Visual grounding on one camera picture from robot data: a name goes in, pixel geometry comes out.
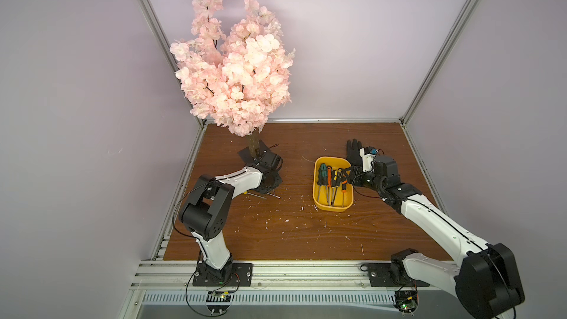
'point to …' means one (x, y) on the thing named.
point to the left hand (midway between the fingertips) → (280, 181)
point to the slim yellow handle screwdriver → (274, 196)
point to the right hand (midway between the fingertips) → (349, 166)
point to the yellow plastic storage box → (339, 163)
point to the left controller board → (218, 302)
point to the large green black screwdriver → (322, 179)
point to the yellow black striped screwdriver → (334, 183)
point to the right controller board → (406, 300)
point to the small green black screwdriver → (322, 177)
